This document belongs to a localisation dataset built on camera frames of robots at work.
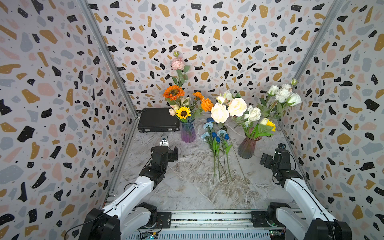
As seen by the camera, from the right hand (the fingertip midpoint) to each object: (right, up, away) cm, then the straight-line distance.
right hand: (273, 158), depth 86 cm
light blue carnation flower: (-27, +15, +20) cm, 37 cm away
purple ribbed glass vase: (-50, +15, +11) cm, 54 cm away
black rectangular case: (-76, +24, +31) cm, 86 cm away
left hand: (-60, +7, -2) cm, 61 cm away
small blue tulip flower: (-24, +5, +17) cm, 30 cm away
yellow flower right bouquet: (-6, +20, -7) cm, 22 cm away
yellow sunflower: (-51, +26, -6) cm, 58 cm away
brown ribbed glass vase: (-14, +5, +4) cm, 15 cm away
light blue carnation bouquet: (-38, +19, +19) cm, 47 cm away
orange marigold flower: (-43, +37, +4) cm, 57 cm away
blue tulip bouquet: (-33, +3, +12) cm, 35 cm away
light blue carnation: (-40, +12, +17) cm, 45 cm away
